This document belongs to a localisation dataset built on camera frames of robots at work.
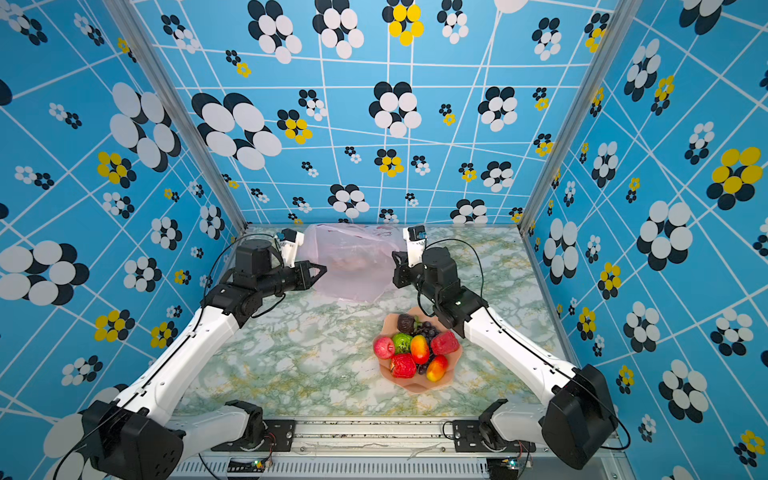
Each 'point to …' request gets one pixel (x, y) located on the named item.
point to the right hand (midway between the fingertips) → (396, 253)
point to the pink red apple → (383, 347)
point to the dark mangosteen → (405, 323)
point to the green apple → (402, 343)
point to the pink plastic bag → (358, 259)
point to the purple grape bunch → (427, 330)
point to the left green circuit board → (249, 465)
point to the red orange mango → (420, 349)
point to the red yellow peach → (437, 368)
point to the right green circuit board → (503, 467)
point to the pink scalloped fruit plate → (417, 384)
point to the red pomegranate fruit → (444, 343)
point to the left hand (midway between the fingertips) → (327, 267)
